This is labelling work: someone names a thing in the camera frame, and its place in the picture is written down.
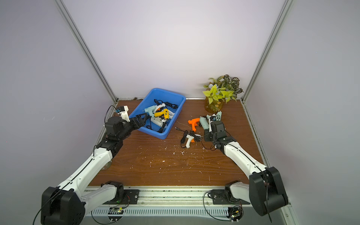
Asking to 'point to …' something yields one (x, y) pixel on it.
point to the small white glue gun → (190, 138)
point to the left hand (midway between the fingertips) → (143, 115)
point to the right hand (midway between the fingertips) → (208, 128)
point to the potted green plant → (223, 89)
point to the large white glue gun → (157, 121)
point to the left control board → (115, 213)
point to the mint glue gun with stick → (205, 122)
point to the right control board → (235, 213)
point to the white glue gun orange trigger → (159, 106)
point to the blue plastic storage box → (148, 100)
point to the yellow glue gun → (165, 112)
